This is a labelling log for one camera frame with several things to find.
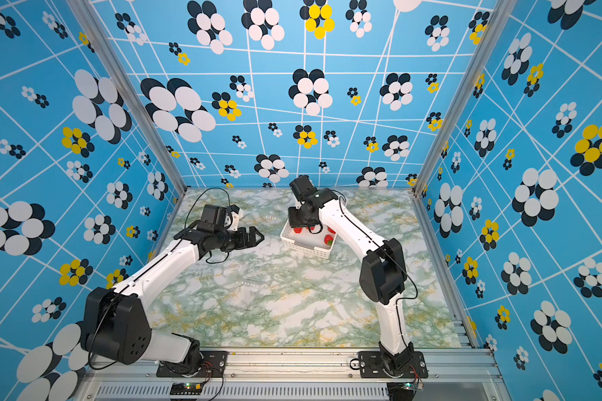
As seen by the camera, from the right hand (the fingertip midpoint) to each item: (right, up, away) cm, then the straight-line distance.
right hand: (297, 220), depth 89 cm
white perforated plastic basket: (+8, -9, +12) cm, 17 cm away
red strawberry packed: (-1, -5, +16) cm, 16 cm away
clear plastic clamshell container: (-20, -28, +1) cm, 34 cm away
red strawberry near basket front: (+12, -8, +10) cm, 17 cm away
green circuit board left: (-32, -49, -17) cm, 61 cm away
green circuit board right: (+33, -45, -22) cm, 60 cm away
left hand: (-14, -6, -4) cm, 15 cm away
